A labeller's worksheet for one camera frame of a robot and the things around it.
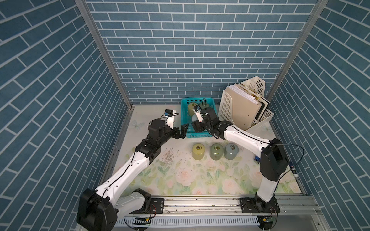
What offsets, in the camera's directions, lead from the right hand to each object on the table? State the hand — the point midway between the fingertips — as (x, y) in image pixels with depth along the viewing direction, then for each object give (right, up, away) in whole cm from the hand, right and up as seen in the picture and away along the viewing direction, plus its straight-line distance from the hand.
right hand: (198, 120), depth 88 cm
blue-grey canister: (-3, +1, -6) cm, 7 cm away
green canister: (+8, +11, +23) cm, 27 cm away
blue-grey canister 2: (+20, -19, -2) cm, 27 cm away
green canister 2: (+11, -19, -2) cm, 22 cm away
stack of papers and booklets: (+30, +16, -3) cm, 34 cm away
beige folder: (+27, +5, -4) cm, 28 cm away
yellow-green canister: (0, -19, -2) cm, 19 cm away
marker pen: (+60, -32, 0) cm, 68 cm away
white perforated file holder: (+20, +4, +14) cm, 25 cm away
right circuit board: (+34, -50, -17) cm, 63 cm away
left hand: (-8, -1, -13) cm, 15 cm away
